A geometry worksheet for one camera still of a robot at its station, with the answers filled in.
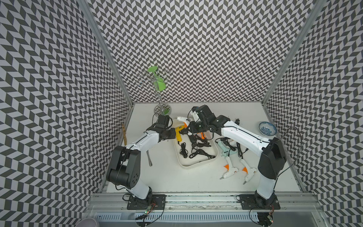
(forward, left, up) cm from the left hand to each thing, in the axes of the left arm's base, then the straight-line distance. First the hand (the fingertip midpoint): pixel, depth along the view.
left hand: (173, 134), depth 92 cm
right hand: (-3, -11, +10) cm, 15 cm away
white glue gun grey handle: (+1, -9, +13) cm, 16 cm away
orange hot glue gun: (0, -20, -3) cm, 21 cm away
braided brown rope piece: (+1, +34, -7) cm, 35 cm away
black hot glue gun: (-1, -13, -5) cm, 14 cm away
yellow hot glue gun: (+6, -3, -3) cm, 7 cm away
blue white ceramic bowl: (+6, -67, -4) cm, 67 cm away
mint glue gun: (-10, -35, -4) cm, 36 cm away
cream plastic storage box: (-9, -13, -4) cm, 17 cm away
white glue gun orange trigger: (-22, -36, -6) cm, 42 cm away
